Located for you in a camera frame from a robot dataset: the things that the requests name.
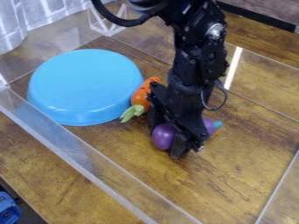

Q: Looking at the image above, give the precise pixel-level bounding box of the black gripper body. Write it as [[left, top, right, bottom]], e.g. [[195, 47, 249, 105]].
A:
[[147, 71, 211, 153]]

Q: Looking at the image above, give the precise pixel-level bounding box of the blue object at corner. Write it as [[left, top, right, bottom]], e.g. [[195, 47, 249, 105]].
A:
[[0, 192, 21, 224]]

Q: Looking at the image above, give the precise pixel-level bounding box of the purple toy eggplant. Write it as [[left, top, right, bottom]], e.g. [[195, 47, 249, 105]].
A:
[[152, 118, 223, 151]]

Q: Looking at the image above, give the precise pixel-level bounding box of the clear acrylic enclosure wall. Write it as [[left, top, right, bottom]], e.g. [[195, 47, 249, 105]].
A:
[[0, 0, 299, 224]]

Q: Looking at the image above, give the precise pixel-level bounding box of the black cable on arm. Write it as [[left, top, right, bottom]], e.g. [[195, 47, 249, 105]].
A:
[[89, 0, 156, 28]]

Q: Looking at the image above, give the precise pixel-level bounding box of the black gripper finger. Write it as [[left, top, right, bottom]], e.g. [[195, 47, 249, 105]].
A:
[[169, 134, 188, 159], [147, 107, 164, 130]]

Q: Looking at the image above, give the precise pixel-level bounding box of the orange toy carrot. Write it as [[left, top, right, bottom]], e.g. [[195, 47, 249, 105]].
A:
[[118, 77, 160, 123]]

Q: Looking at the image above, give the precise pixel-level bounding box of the blue round tray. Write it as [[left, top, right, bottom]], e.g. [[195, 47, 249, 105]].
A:
[[26, 49, 144, 126]]

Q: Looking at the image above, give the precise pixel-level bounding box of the white brick pattern curtain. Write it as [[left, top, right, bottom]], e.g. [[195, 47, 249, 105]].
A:
[[0, 0, 89, 54]]

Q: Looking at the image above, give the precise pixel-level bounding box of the clear acrylic corner bracket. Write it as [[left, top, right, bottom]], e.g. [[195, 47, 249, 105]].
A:
[[88, 3, 125, 37]]

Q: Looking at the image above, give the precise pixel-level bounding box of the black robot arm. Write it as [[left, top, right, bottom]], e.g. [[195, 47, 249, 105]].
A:
[[128, 0, 229, 159]]

